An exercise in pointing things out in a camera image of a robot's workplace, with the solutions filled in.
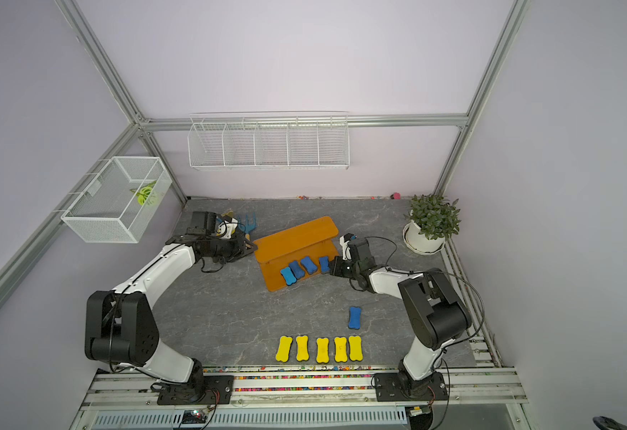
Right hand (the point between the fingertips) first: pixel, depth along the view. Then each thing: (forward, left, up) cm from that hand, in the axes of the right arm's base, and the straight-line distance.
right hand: (327, 262), depth 95 cm
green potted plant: (+8, -35, +16) cm, 40 cm away
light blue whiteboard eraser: (-4, +14, -3) cm, 15 cm away
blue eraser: (-1, +11, -3) cm, 12 cm away
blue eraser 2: (0, +6, -2) cm, 7 cm away
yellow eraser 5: (-28, -8, -3) cm, 30 cm away
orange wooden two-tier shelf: (+1, +8, +7) cm, 11 cm away
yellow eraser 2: (-28, +8, -3) cm, 29 cm away
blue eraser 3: (0, +1, -1) cm, 2 cm away
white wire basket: (+7, +65, +22) cm, 69 cm away
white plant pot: (+8, -35, 0) cm, 35 cm away
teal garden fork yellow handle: (+20, +33, -6) cm, 40 cm away
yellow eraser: (-29, +14, -3) cm, 32 cm away
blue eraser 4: (-18, -9, -4) cm, 21 cm away
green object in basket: (+10, +56, +26) cm, 63 cm away
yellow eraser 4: (-29, -3, -3) cm, 29 cm away
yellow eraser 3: (-29, +2, -3) cm, 29 cm away
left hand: (-1, +24, +10) cm, 26 cm away
